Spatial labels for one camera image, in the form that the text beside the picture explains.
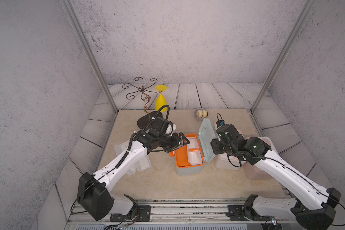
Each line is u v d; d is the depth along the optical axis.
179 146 0.66
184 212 0.74
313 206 0.39
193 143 0.89
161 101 0.95
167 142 0.65
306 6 0.71
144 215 0.73
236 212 0.73
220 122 0.66
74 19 0.74
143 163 0.92
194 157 0.83
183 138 0.70
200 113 1.10
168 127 0.75
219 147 0.62
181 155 0.82
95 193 0.39
